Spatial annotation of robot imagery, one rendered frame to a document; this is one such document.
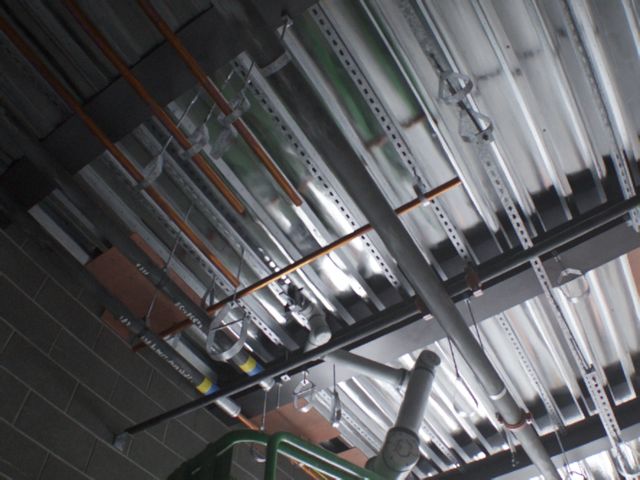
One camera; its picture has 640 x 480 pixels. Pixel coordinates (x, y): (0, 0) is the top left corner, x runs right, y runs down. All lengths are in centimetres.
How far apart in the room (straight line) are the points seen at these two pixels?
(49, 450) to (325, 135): 183
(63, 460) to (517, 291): 235
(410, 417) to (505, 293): 87
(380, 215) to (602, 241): 148
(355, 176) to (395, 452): 117
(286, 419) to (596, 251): 229
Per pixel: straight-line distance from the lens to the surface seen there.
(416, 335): 293
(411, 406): 247
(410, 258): 178
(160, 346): 259
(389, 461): 226
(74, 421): 272
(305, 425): 385
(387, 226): 169
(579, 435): 441
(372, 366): 277
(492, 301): 287
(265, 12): 208
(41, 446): 259
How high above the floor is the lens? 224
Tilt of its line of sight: 55 degrees up
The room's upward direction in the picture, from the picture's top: straight up
